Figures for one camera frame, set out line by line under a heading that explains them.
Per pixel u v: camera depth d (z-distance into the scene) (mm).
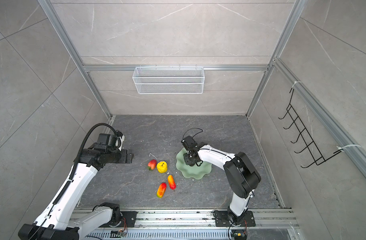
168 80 1004
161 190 800
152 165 884
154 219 750
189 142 732
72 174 447
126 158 672
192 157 662
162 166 858
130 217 732
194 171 899
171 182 833
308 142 657
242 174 494
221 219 727
